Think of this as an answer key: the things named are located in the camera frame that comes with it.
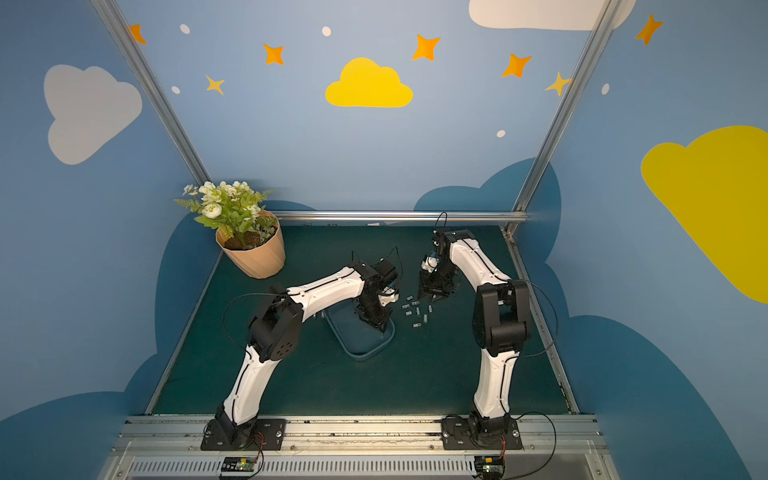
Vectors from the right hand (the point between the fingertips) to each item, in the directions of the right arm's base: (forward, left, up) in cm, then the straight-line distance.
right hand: (428, 295), depth 92 cm
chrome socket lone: (0, -1, -9) cm, 9 cm away
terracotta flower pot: (+8, +55, +3) cm, 56 cm away
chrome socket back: (+4, +6, -8) cm, 11 cm away
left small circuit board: (-46, +47, -9) cm, 66 cm away
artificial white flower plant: (+13, +59, +22) cm, 64 cm away
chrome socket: (0, +7, -8) cm, 11 cm away
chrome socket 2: (+2, +4, -7) cm, 8 cm away
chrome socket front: (-6, +3, -9) cm, 11 cm away
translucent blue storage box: (-11, +22, -10) cm, 26 cm away
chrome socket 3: (-1, +3, -8) cm, 9 cm away
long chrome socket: (-4, 0, -8) cm, 9 cm away
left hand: (-8, +14, -5) cm, 17 cm away
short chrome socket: (-3, +6, -8) cm, 10 cm away
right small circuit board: (-42, -16, -11) cm, 46 cm away
